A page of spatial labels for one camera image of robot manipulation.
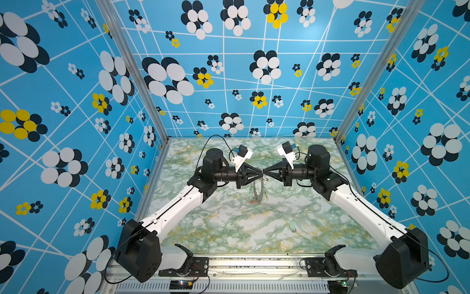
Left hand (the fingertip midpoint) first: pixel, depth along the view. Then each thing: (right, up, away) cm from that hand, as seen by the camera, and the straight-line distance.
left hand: (261, 174), depth 68 cm
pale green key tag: (+17, -26, +17) cm, 35 cm away
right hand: (+1, +1, +1) cm, 2 cm away
